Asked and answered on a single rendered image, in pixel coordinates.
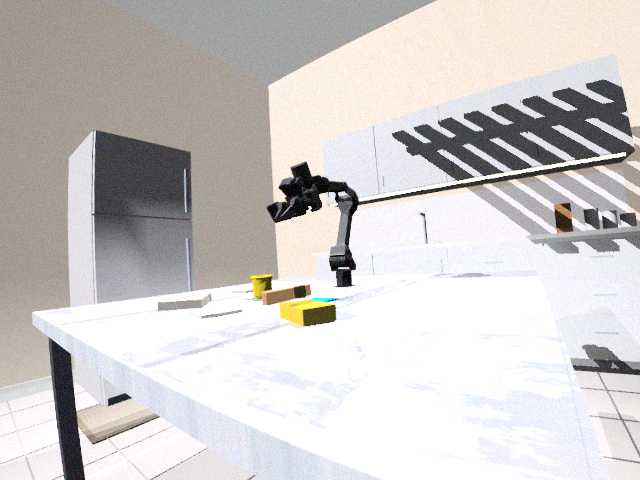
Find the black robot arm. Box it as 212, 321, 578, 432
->
278, 161, 359, 288

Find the yellow block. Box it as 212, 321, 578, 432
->
279, 299, 337, 326

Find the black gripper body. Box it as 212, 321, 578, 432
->
266, 188, 322, 223

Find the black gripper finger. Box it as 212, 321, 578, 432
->
274, 201, 291, 222
281, 196, 307, 220

